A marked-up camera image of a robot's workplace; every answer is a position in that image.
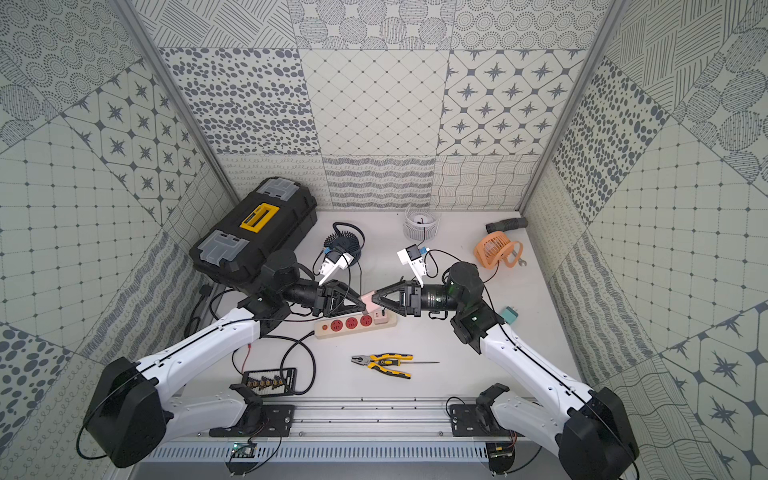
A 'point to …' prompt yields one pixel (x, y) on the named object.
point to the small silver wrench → (521, 262)
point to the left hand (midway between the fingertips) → (361, 297)
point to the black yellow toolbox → (280, 216)
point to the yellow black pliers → (368, 360)
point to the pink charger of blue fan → (369, 305)
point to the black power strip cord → (282, 359)
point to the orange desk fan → (495, 248)
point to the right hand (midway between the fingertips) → (375, 300)
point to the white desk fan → (416, 223)
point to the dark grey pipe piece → (507, 224)
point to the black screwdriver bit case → (271, 381)
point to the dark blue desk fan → (346, 241)
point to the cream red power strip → (354, 325)
